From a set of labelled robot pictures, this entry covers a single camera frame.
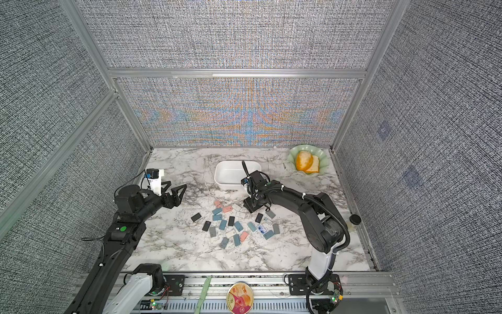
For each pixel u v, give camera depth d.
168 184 0.76
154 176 0.62
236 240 0.84
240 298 0.69
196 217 0.92
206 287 0.73
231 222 0.90
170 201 0.66
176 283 0.74
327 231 0.48
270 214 0.92
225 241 0.85
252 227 0.88
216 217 0.92
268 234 0.86
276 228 0.88
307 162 1.04
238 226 0.88
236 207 0.95
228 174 1.07
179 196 0.68
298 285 0.73
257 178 0.75
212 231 0.88
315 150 1.13
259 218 0.91
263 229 0.88
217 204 0.95
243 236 0.86
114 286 0.49
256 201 0.82
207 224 0.90
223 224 0.90
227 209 0.94
